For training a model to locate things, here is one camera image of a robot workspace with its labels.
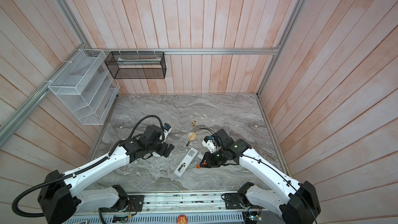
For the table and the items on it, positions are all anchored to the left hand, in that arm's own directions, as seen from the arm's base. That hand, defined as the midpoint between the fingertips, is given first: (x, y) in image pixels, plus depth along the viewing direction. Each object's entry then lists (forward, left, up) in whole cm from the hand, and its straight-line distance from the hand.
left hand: (165, 146), depth 81 cm
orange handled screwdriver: (-10, -17, -1) cm, 20 cm away
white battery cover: (-2, -19, -11) cm, 22 cm away
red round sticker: (-31, -10, -10) cm, 34 cm away
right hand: (-10, -19, +1) cm, 22 cm away
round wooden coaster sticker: (+12, -14, -11) cm, 22 cm away
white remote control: (-5, -11, -10) cm, 16 cm away
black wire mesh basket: (+54, +25, +13) cm, 61 cm away
